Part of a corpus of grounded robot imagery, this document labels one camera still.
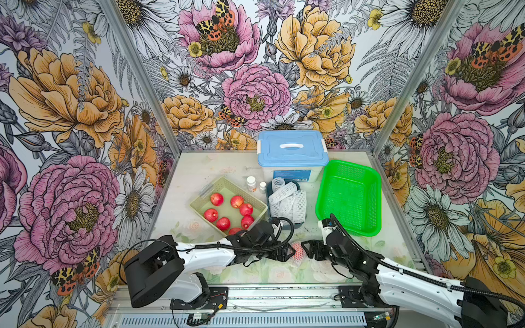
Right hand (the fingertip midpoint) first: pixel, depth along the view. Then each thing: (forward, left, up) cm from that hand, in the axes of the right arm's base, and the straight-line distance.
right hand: (309, 250), depth 82 cm
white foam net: (+25, +9, +7) cm, 27 cm away
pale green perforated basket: (+22, +36, -1) cm, 42 cm away
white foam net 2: (+17, +5, +4) cm, 18 cm away
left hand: (-2, +10, +1) cm, 10 cm away
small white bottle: (+30, +18, +1) cm, 35 cm away
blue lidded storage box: (+39, -1, +14) cm, 42 cm away
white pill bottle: (+31, +23, +3) cm, 39 cm away
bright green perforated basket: (+30, -27, -5) cm, 41 cm away
